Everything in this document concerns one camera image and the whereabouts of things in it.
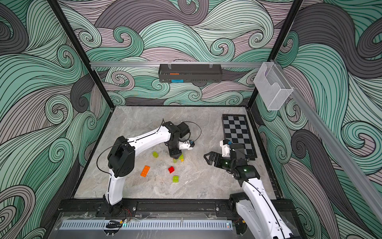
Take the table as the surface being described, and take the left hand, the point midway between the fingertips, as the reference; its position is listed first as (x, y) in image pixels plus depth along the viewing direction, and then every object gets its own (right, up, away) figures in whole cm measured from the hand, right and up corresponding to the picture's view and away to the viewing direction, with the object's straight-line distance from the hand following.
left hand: (176, 152), depth 87 cm
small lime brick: (-13, -2, +4) cm, 14 cm away
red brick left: (-3, -10, -1) cm, 10 cm away
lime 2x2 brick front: (0, -14, -5) cm, 15 cm away
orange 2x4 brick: (-18, -11, -1) cm, 21 cm away
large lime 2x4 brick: (+3, -2, -2) cm, 4 cm away
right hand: (+20, -1, -8) cm, 22 cm away
